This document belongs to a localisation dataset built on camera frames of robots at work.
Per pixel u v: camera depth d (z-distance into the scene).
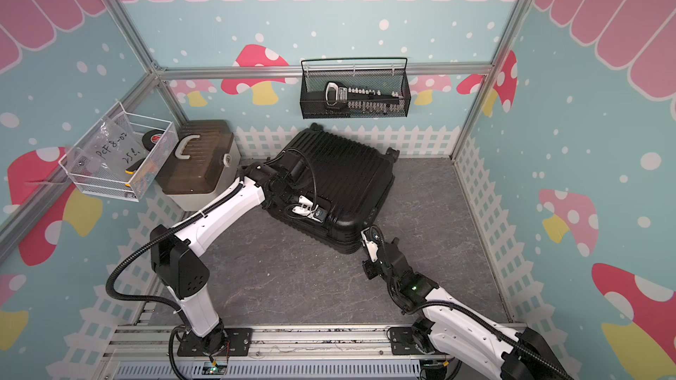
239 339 0.75
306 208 0.70
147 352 0.74
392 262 0.60
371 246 0.72
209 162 0.98
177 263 0.45
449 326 0.51
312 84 0.90
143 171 0.67
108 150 0.67
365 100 0.89
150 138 0.79
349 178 0.87
